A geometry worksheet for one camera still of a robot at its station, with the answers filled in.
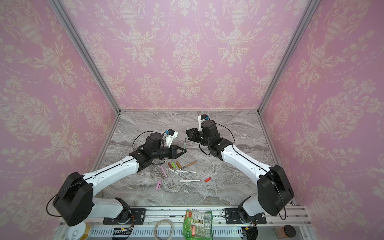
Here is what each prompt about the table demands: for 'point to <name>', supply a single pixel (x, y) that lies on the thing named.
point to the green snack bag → (197, 225)
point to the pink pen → (163, 171)
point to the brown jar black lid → (285, 231)
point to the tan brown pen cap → (178, 164)
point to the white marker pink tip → (189, 180)
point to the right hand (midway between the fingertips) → (186, 132)
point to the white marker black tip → (178, 174)
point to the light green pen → (184, 144)
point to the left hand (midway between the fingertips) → (186, 151)
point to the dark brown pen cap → (170, 165)
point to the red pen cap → (208, 179)
